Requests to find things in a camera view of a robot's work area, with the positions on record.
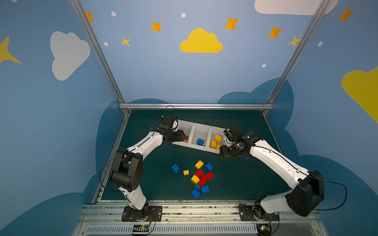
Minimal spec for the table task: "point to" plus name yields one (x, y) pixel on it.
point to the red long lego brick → (203, 180)
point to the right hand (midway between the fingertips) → (226, 153)
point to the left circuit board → (141, 228)
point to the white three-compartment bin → (201, 136)
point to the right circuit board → (264, 229)
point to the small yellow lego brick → (186, 172)
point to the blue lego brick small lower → (197, 186)
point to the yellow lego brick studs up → (199, 164)
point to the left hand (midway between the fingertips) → (183, 134)
